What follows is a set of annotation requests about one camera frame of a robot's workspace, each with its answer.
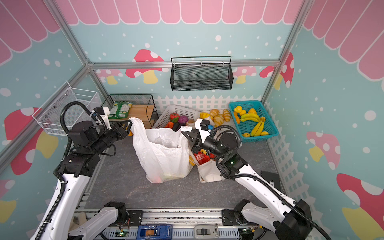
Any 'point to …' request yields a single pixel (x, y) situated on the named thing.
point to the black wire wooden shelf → (143, 107)
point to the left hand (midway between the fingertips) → (131, 125)
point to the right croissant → (227, 115)
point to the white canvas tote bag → (209, 171)
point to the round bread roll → (214, 112)
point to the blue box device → (155, 232)
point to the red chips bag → (202, 158)
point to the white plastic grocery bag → (163, 153)
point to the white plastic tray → (230, 123)
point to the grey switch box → (207, 231)
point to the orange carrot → (170, 124)
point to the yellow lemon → (238, 109)
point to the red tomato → (174, 117)
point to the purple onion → (183, 119)
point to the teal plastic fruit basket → (253, 122)
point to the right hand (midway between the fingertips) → (182, 131)
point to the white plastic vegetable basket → (163, 114)
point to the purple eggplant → (176, 126)
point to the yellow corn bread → (204, 115)
